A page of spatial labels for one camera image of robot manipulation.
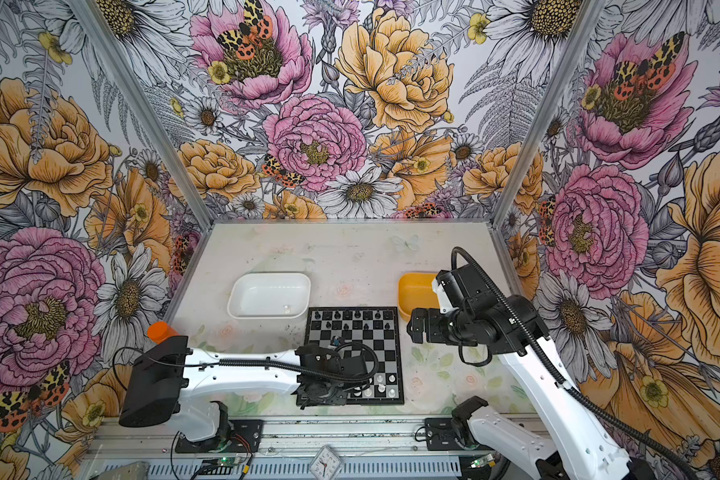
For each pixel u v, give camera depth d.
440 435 0.73
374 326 0.92
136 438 0.76
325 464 0.69
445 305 0.59
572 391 0.38
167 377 0.46
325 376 0.53
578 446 0.37
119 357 0.83
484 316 0.47
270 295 0.99
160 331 0.81
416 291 0.99
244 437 0.73
